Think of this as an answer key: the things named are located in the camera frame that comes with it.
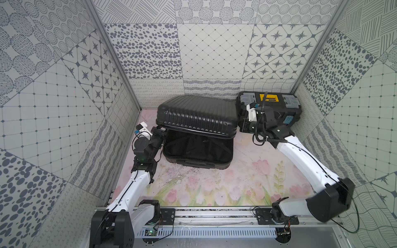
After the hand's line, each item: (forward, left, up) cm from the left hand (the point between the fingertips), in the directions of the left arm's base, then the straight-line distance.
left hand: (173, 122), depth 72 cm
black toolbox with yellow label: (+27, -69, -14) cm, 75 cm away
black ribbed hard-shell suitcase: (-4, -13, -1) cm, 14 cm away
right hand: (+5, -33, -7) cm, 35 cm away
